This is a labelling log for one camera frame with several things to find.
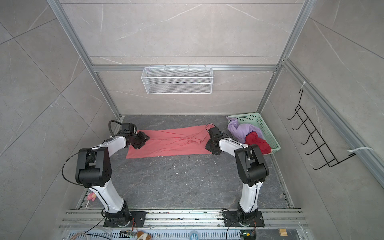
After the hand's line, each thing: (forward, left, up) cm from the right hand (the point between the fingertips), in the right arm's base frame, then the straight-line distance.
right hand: (209, 146), depth 100 cm
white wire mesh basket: (+36, +9, +29) cm, 47 cm away
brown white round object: (-49, +36, +2) cm, 60 cm away
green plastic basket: (+23, -38, +1) cm, 45 cm away
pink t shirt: (+4, +18, +1) cm, 19 cm away
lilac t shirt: (+5, -19, +10) cm, 22 cm away
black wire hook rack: (-21, -47, +29) cm, 59 cm away
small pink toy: (-31, +66, +2) cm, 73 cm away
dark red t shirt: (-2, -26, +10) cm, 28 cm away
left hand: (+6, +41, +7) cm, 42 cm away
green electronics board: (-49, -15, -2) cm, 51 cm away
